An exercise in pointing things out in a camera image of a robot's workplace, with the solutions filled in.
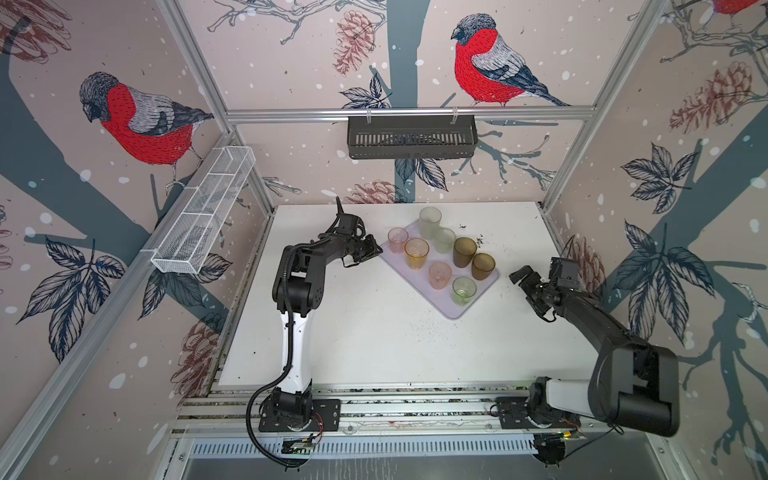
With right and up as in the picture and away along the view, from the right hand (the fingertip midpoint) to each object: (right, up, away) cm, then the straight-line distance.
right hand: (519, 285), depth 90 cm
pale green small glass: (-21, +14, +13) cm, 28 cm away
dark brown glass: (-14, +11, +11) cm, 21 cm away
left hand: (-43, +10, +14) cm, 47 cm away
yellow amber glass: (-31, +10, +13) cm, 35 cm away
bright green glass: (-16, -2, +5) cm, 17 cm away
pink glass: (-23, +2, +8) cm, 25 cm away
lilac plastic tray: (-30, +1, +9) cm, 31 cm away
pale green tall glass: (-25, +21, +18) cm, 38 cm away
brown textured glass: (-8, +5, +10) cm, 14 cm away
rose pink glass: (-37, +15, +17) cm, 43 cm away
